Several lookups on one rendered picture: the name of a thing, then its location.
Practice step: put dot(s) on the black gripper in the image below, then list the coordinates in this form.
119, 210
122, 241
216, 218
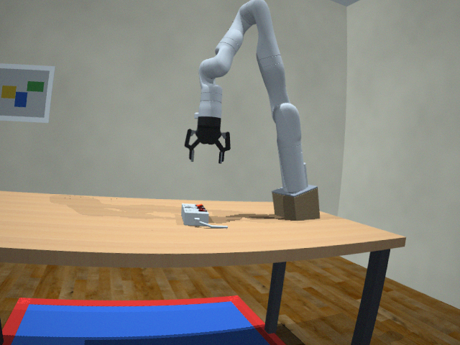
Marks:
208, 133

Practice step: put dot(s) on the white power strip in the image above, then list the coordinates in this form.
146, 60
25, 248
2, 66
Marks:
191, 216

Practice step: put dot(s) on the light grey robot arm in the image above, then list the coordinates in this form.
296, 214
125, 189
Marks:
284, 114

